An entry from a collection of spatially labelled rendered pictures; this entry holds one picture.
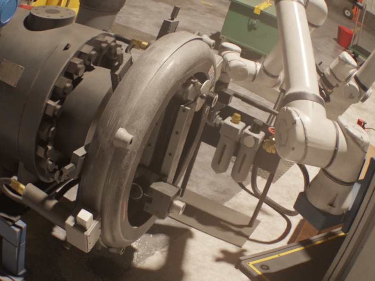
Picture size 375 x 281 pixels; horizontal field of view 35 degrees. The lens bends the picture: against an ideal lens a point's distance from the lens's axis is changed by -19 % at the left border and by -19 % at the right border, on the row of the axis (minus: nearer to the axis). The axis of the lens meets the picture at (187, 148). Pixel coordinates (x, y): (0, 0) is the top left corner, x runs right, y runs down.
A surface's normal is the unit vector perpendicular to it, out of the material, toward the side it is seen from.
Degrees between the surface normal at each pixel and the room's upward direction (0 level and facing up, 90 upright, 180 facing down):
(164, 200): 92
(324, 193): 68
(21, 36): 33
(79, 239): 112
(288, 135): 90
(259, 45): 90
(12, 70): 62
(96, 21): 95
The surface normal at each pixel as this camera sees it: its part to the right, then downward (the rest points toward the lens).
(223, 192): 0.29, -0.87
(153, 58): 0.10, -0.62
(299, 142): 0.19, 0.32
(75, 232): -0.44, 0.61
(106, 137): -0.23, 0.00
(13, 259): -0.36, 0.30
